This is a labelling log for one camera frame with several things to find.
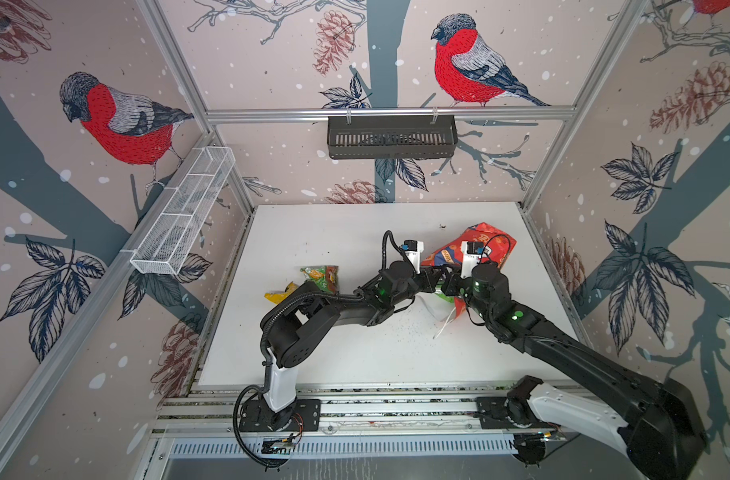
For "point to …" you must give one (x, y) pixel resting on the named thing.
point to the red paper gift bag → (497, 247)
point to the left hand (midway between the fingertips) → (448, 270)
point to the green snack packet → (327, 277)
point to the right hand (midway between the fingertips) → (441, 267)
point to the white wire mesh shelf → (166, 241)
